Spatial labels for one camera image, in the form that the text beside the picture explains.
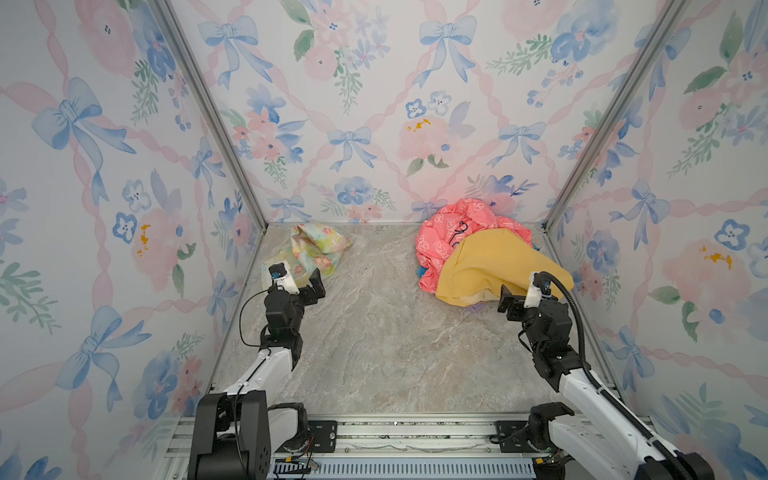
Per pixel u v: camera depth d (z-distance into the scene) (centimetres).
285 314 64
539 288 68
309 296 77
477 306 95
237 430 41
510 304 73
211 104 85
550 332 61
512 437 72
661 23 71
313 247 104
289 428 63
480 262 100
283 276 72
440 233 108
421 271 104
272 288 70
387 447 73
